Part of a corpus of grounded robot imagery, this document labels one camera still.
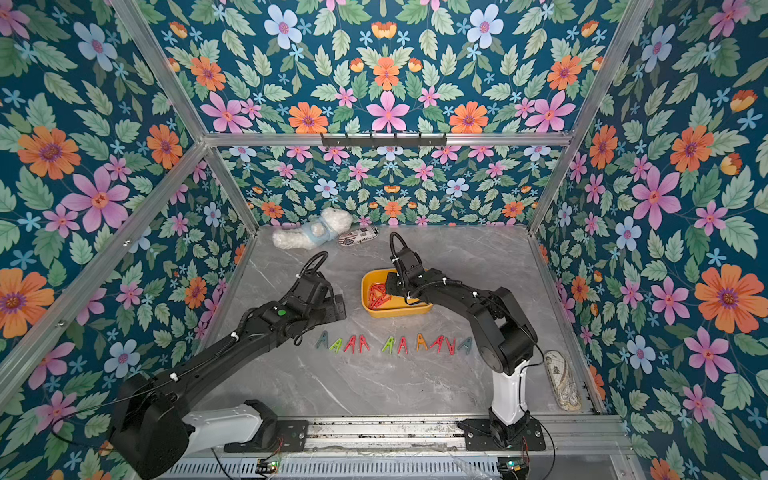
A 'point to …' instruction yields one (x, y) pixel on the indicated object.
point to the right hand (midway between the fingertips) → (390, 284)
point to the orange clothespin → (421, 341)
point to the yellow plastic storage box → (398, 304)
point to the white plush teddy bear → (332, 222)
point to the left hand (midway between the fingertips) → (337, 305)
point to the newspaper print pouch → (358, 235)
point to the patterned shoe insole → (564, 386)
